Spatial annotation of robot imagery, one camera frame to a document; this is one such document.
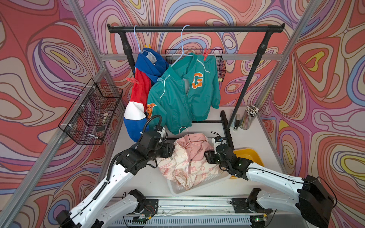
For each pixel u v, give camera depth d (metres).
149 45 0.85
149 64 0.59
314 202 0.40
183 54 0.58
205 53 0.66
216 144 0.75
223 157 0.61
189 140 0.83
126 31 0.81
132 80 0.54
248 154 0.91
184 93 0.71
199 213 0.73
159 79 0.58
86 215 0.38
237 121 1.04
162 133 0.64
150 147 0.52
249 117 0.96
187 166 0.77
